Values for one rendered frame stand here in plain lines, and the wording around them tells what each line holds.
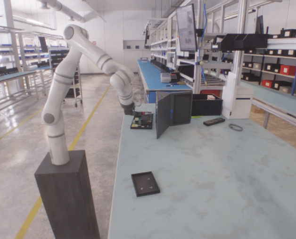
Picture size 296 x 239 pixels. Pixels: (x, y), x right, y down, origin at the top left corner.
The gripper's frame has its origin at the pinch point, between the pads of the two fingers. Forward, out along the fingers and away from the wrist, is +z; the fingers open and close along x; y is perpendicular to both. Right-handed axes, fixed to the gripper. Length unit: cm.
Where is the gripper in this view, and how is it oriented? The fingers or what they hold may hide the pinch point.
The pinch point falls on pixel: (134, 114)
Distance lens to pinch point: 110.5
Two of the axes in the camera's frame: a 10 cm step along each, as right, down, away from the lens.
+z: 0.1, 4.1, 9.1
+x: -0.1, 9.1, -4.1
